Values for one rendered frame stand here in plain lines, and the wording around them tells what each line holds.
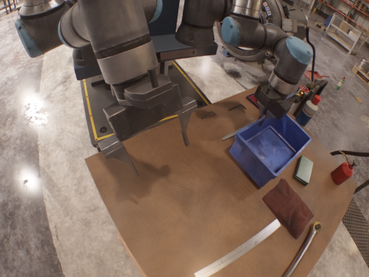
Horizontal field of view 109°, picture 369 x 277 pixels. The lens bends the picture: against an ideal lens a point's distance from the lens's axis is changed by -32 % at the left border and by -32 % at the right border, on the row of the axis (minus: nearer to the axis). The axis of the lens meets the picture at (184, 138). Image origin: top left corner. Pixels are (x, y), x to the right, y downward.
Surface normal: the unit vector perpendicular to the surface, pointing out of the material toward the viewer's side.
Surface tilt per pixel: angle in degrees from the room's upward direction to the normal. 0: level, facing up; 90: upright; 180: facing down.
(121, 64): 74
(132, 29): 66
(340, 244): 0
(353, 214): 0
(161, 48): 0
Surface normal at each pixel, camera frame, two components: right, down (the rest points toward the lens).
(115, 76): -0.18, 0.62
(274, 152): 0.13, -0.60
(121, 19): 0.50, 0.44
